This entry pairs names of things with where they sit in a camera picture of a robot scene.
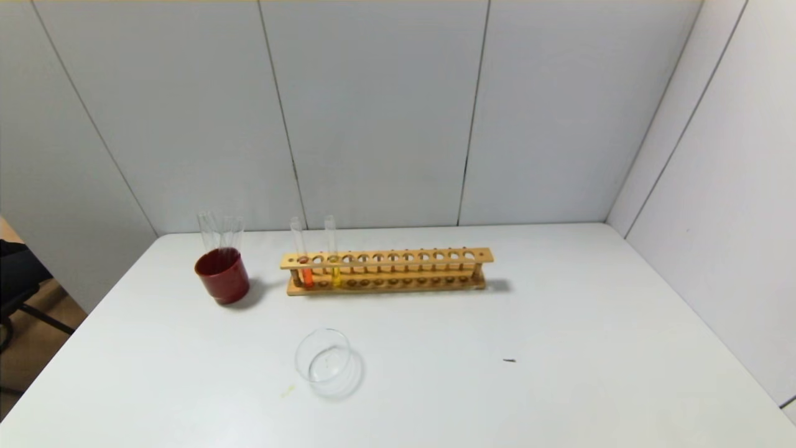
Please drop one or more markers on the wooden test tube rack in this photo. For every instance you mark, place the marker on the wooden test tube rack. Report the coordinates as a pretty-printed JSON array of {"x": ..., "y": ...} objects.
[{"x": 385, "y": 284}]

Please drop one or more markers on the black office chair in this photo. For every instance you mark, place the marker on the black office chair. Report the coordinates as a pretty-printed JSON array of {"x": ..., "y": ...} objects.
[{"x": 18, "y": 274}]

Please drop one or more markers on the yellow liquid stain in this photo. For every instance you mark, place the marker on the yellow liquid stain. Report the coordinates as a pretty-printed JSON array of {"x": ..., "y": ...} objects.
[{"x": 287, "y": 391}]

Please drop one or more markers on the clear glass dish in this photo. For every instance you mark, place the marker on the clear glass dish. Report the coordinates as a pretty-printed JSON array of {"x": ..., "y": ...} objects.
[{"x": 328, "y": 367}]

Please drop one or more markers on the test tube with red pigment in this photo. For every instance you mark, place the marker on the test tube with red pigment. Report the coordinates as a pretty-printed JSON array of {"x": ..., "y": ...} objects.
[{"x": 306, "y": 274}]

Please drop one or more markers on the dark red plastic cup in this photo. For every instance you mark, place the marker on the dark red plastic cup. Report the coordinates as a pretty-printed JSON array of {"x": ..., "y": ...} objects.
[{"x": 224, "y": 280}]

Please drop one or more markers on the test tube with yellow pigment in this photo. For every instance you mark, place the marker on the test tube with yellow pigment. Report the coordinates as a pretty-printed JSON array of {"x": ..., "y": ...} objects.
[{"x": 335, "y": 274}]

